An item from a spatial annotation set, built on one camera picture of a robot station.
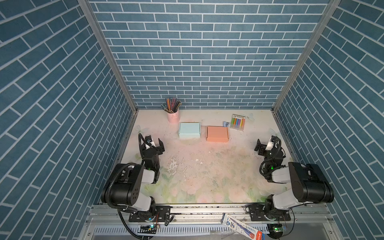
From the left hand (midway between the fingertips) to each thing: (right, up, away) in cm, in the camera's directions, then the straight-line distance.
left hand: (152, 140), depth 90 cm
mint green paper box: (+21, +5, +16) cm, 27 cm away
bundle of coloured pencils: (+8, +23, +19) cm, 30 cm away
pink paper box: (+41, +3, +12) cm, 43 cm away
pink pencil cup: (+9, +14, +18) cm, 25 cm away
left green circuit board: (+4, -41, -19) cm, 45 cm away
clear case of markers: (+57, +11, +22) cm, 62 cm away
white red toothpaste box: (+46, -38, -20) cm, 63 cm away
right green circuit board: (+65, -41, -20) cm, 79 cm away
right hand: (+70, 0, +1) cm, 70 cm away
